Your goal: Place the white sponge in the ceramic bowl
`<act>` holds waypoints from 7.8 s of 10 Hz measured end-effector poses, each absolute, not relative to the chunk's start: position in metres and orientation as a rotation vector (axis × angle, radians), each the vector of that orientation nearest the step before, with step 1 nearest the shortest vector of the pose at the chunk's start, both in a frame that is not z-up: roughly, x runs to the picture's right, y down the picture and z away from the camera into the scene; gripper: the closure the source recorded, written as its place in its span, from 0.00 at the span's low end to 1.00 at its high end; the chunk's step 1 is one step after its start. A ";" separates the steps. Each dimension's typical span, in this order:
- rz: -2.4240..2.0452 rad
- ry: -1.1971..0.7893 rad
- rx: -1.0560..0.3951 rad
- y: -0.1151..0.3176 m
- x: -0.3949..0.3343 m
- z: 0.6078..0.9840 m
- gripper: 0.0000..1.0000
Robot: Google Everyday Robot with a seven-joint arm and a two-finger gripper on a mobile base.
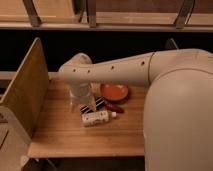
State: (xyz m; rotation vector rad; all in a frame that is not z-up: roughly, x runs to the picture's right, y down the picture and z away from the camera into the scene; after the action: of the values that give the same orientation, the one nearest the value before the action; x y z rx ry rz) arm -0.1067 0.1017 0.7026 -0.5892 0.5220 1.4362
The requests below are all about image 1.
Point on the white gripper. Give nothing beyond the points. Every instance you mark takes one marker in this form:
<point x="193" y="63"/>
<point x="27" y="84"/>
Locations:
<point x="81" y="94"/>

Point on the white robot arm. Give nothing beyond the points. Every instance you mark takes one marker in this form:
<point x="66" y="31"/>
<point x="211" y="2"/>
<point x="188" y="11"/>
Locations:
<point x="178" y="108"/>

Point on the orange ceramic bowl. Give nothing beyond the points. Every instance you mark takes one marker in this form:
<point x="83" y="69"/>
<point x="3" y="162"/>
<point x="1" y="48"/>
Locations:
<point x="113" y="92"/>

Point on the white plastic bottle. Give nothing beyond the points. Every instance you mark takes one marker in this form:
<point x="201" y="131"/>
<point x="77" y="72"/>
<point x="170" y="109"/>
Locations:
<point x="99" y="117"/>

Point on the left wooden side panel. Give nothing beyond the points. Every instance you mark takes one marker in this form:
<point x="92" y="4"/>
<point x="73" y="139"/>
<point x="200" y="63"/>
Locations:
<point x="23" y="98"/>

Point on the right dark side panel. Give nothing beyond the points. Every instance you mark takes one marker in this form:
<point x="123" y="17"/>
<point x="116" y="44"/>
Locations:
<point x="171" y="44"/>

